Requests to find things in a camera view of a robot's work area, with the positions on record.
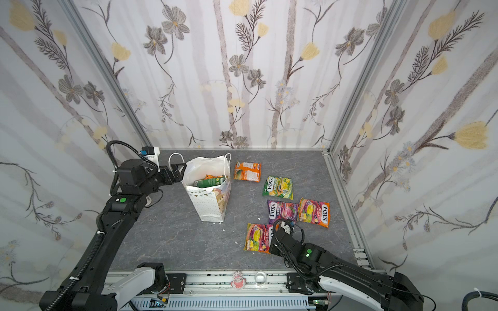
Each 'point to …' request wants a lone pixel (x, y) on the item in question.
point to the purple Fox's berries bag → (279, 210)
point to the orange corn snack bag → (209, 176)
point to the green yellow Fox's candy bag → (279, 186)
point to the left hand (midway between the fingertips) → (173, 160)
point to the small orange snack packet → (247, 171)
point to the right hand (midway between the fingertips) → (264, 240)
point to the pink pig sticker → (238, 281)
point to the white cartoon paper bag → (211, 202)
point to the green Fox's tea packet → (209, 182)
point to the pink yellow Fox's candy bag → (259, 237)
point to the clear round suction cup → (260, 278)
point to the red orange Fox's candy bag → (314, 212)
